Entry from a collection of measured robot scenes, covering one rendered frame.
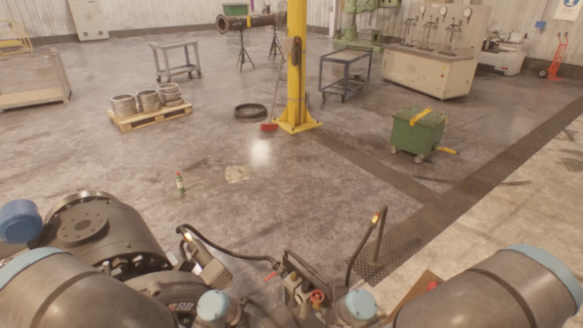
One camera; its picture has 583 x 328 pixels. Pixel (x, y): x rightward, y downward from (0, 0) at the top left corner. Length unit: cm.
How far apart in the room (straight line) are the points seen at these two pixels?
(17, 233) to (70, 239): 25
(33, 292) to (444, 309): 54
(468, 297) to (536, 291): 9
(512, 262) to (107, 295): 56
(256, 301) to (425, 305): 186
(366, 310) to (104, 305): 73
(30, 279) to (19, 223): 125
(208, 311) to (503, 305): 77
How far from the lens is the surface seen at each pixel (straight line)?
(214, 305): 100
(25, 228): 180
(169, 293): 128
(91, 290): 49
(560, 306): 55
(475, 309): 47
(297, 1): 418
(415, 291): 186
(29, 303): 52
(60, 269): 53
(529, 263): 55
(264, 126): 437
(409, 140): 383
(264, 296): 229
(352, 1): 1246
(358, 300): 100
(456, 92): 660
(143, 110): 537
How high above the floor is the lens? 190
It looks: 28 degrees down
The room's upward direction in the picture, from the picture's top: straight up
